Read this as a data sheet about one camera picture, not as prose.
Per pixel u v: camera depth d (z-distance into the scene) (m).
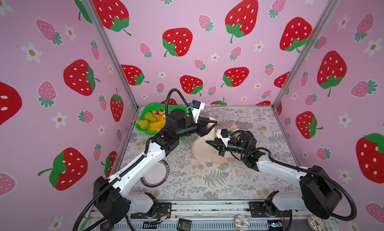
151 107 1.12
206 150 0.73
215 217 0.73
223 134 0.62
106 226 0.69
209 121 0.66
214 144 0.70
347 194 0.37
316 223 0.69
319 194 0.42
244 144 0.62
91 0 0.70
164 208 0.74
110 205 0.38
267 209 0.66
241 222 0.70
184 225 0.69
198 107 0.60
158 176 0.83
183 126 0.57
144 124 0.97
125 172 0.42
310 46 0.85
